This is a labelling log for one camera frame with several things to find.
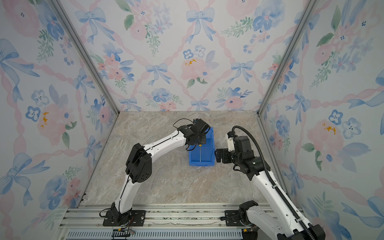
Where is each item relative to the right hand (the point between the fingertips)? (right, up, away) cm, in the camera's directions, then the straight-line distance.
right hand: (223, 150), depth 78 cm
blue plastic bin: (-9, -6, +22) cm, 24 cm away
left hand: (-9, +5, +13) cm, 16 cm away
